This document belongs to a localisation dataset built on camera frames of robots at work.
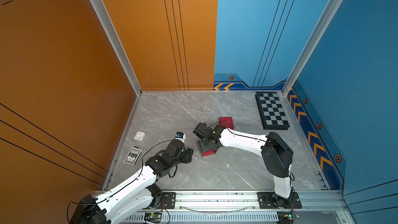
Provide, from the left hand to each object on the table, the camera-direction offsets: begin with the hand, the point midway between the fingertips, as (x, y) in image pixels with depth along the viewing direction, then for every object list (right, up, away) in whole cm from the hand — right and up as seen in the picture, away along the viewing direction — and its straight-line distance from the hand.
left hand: (190, 148), depth 83 cm
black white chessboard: (+54, +19, +22) cm, 61 cm away
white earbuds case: (-33, +4, +13) cm, 35 cm away
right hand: (+9, 0, +4) cm, 10 cm away
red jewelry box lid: (+22, +12, +17) cm, 31 cm away
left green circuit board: (-16, -29, -12) cm, 35 cm away
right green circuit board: (+45, -27, -14) cm, 54 cm away
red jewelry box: (+11, 0, -7) cm, 13 cm away
